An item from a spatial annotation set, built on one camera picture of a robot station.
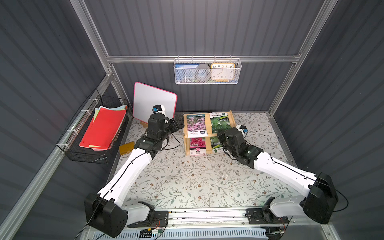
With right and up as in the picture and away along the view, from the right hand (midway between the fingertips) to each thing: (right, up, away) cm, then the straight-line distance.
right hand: (220, 129), depth 79 cm
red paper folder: (-58, +3, -4) cm, 58 cm away
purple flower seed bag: (-13, +2, +6) cm, 14 cm away
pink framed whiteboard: (-49, +22, +26) cm, 59 cm away
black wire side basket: (-65, -5, -18) cm, 68 cm away
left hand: (-24, +6, -4) cm, 25 cm away
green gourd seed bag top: (+1, +4, +7) cm, 9 cm away
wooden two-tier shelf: (-19, -8, +23) cm, 31 cm away
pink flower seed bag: (-12, -12, +20) cm, 26 cm away
